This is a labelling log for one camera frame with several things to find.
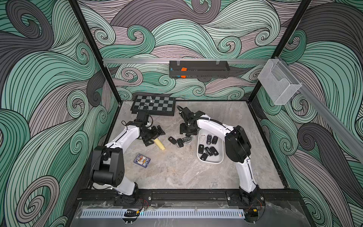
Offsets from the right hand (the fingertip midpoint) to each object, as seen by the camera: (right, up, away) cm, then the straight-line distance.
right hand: (186, 132), depth 94 cm
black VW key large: (-10, -6, +1) cm, 11 cm away
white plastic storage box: (+16, -10, -2) cm, 19 cm away
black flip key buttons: (+14, -12, -5) cm, 19 cm away
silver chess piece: (-28, +23, +20) cm, 42 cm away
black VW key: (+10, -11, -3) cm, 15 cm away
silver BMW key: (0, -5, +1) cm, 5 cm away
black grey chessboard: (-26, +19, +19) cm, 37 cm away
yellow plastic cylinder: (-18, -8, -2) cm, 20 cm away
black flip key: (-4, -7, 0) cm, 9 cm away
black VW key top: (+11, -15, -7) cm, 20 cm away
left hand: (-17, -1, -7) cm, 18 cm away
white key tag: (+11, -4, +1) cm, 12 cm away
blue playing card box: (-28, -16, -9) cm, 34 cm away
